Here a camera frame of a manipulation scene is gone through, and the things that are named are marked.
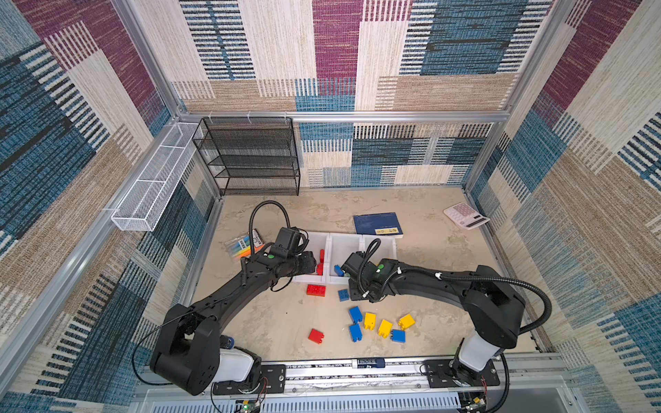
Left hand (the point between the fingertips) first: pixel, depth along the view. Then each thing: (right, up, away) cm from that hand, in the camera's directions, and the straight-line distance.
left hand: (311, 259), depth 86 cm
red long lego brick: (+3, -2, +3) cm, 5 cm away
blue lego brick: (+14, -17, -2) cm, 23 cm away
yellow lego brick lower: (+23, -21, -5) cm, 32 cm away
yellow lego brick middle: (+18, -19, -5) cm, 27 cm away
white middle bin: (+10, +2, +16) cm, 19 cm away
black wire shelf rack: (-27, +40, +23) cm, 53 cm away
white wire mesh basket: (-61, +17, +5) cm, 63 cm away
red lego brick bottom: (+2, -23, -6) cm, 23 cm away
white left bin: (+1, +4, +16) cm, 16 cm away
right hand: (+16, -12, 0) cm, 20 cm away
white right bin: (+28, +1, +14) cm, 31 cm away
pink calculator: (+62, +14, +22) cm, 67 cm away
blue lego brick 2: (+14, -22, -5) cm, 27 cm away
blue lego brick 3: (+27, -22, -6) cm, 36 cm away
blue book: (+28, +11, +21) cm, 36 cm away
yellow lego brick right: (+30, -19, -4) cm, 36 cm away
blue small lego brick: (+11, -12, +1) cm, 16 cm away
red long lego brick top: (+1, -11, +2) cm, 11 cm away
